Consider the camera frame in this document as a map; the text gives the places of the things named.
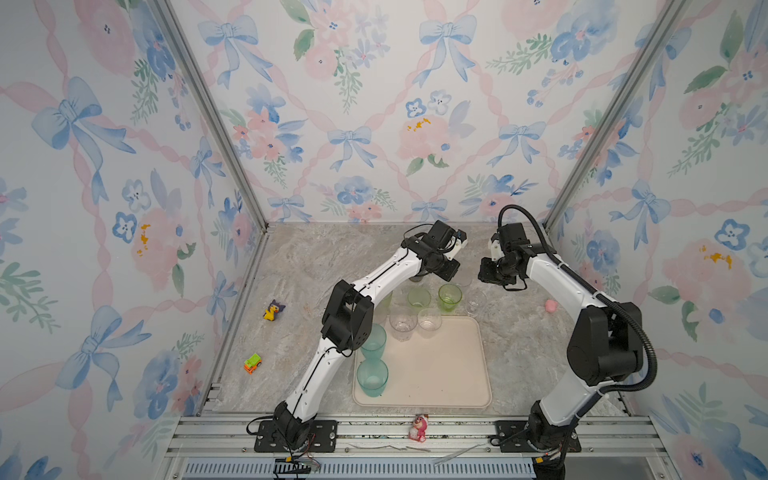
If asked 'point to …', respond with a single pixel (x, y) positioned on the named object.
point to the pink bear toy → (419, 431)
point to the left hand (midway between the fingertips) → (457, 267)
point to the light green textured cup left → (385, 307)
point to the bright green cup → (449, 295)
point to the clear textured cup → (429, 320)
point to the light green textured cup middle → (419, 297)
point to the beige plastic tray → (446, 370)
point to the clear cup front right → (477, 302)
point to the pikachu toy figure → (273, 309)
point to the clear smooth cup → (403, 321)
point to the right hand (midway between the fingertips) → (483, 274)
